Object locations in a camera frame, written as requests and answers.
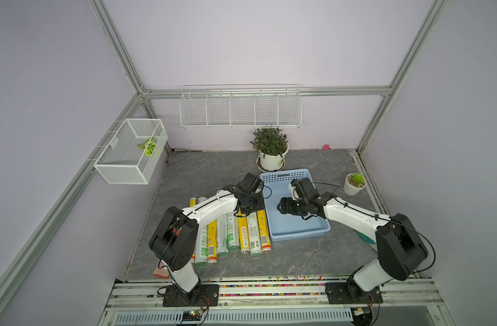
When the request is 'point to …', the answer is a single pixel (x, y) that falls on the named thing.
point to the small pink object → (326, 147)
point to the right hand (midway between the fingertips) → (282, 206)
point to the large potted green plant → (272, 146)
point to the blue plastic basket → (282, 226)
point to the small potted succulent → (354, 183)
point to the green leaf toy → (149, 147)
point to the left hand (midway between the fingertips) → (262, 207)
